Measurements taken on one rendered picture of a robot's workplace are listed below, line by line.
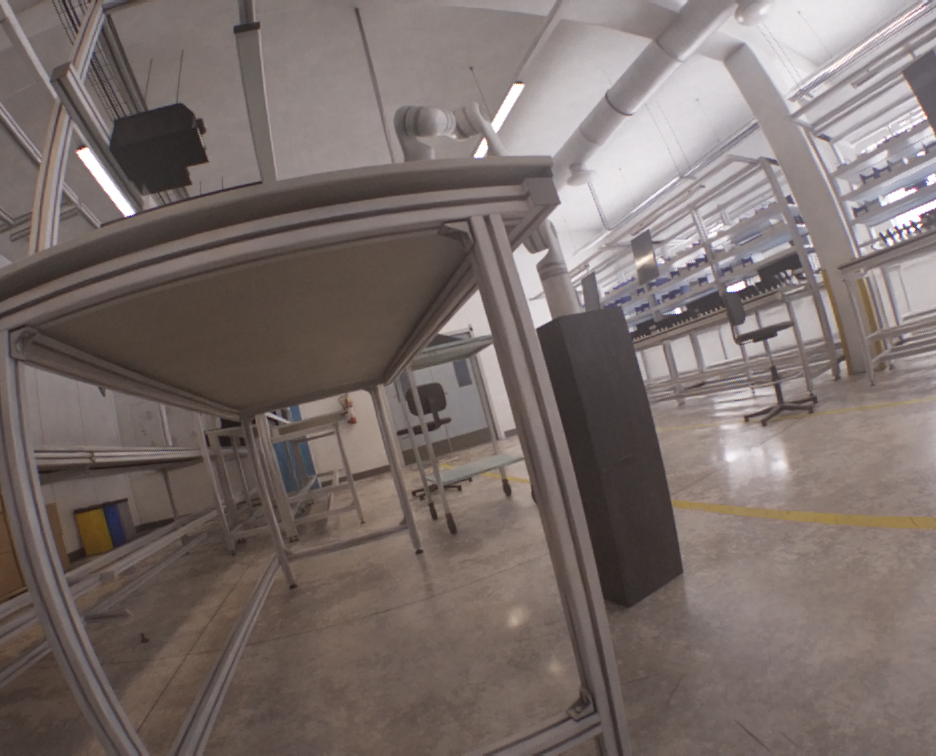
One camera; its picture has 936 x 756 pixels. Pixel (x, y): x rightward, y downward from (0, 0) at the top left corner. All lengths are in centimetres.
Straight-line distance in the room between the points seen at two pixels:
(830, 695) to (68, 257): 135
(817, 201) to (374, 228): 428
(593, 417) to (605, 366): 15
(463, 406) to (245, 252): 752
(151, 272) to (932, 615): 145
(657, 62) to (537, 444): 420
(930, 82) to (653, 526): 335
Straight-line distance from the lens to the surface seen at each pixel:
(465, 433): 796
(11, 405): 68
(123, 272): 63
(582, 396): 118
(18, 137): 227
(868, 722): 91
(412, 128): 99
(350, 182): 57
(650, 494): 133
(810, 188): 460
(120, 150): 123
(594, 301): 594
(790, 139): 473
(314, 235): 56
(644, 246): 515
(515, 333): 56
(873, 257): 354
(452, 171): 61
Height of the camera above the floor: 68
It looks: 4 degrees up
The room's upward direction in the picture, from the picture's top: 15 degrees counter-clockwise
